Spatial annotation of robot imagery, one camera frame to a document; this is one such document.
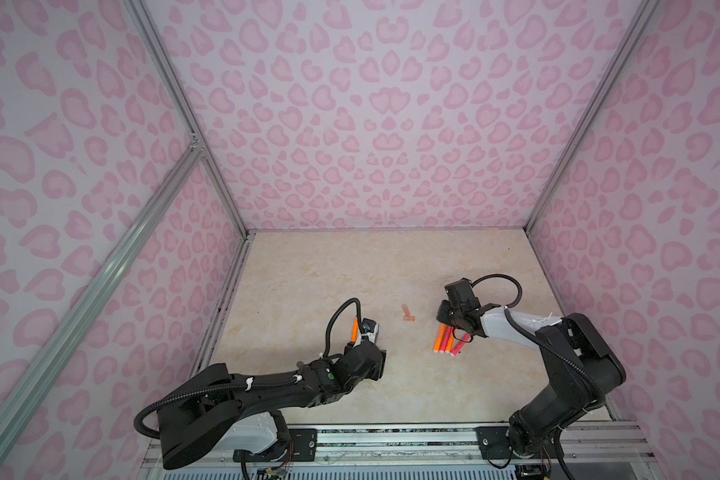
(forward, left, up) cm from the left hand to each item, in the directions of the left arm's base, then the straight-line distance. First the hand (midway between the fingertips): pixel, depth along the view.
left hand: (381, 347), depth 83 cm
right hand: (+14, -20, -4) cm, 25 cm away
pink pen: (+5, -20, -6) cm, 21 cm away
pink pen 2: (+2, -23, -5) cm, 24 cm away
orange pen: (+5, -18, -5) cm, 19 cm away
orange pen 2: (+3, -21, -6) cm, 22 cm away
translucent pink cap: (+13, -9, -7) cm, 17 cm away
